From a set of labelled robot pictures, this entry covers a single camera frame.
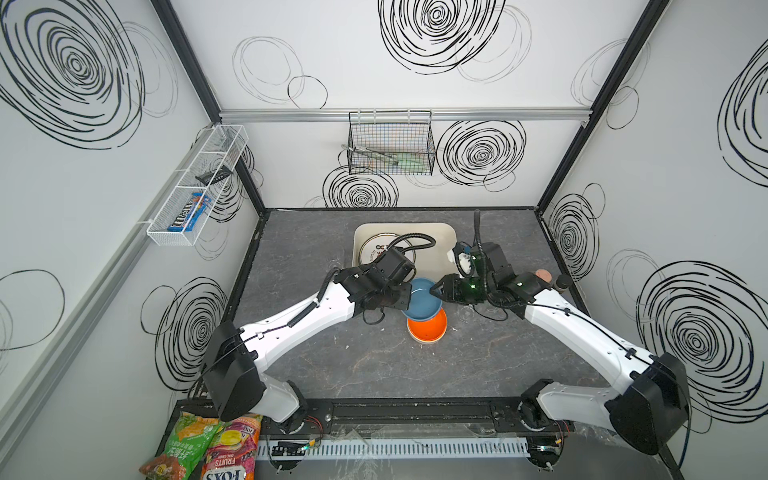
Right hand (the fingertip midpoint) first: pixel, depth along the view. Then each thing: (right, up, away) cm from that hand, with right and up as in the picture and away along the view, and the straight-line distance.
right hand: (430, 292), depth 76 cm
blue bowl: (-2, -3, 0) cm, 3 cm away
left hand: (-6, -1, +1) cm, 6 cm away
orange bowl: (+1, -12, +6) cm, 13 cm away
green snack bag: (-55, -31, -10) cm, 64 cm away
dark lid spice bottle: (+42, +1, +12) cm, 44 cm away
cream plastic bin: (+3, +6, +26) cm, 26 cm away
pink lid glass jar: (+36, +3, +13) cm, 38 cm away
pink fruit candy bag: (-45, -34, -10) cm, 58 cm away
